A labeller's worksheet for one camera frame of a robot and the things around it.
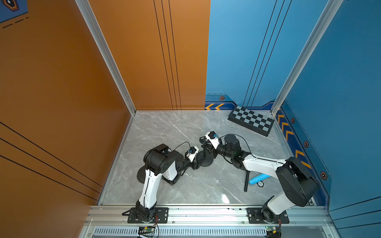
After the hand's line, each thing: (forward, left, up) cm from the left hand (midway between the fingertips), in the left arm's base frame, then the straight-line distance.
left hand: (201, 153), depth 94 cm
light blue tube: (-17, -31, +3) cm, 36 cm away
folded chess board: (+28, -38, 0) cm, 47 cm away
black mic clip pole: (-2, -2, +13) cm, 14 cm away
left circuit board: (-40, +27, -4) cm, 48 cm away
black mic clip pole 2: (-17, -25, 0) cm, 30 cm away
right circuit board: (-39, -35, -5) cm, 52 cm away
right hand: (0, -1, +11) cm, 11 cm away
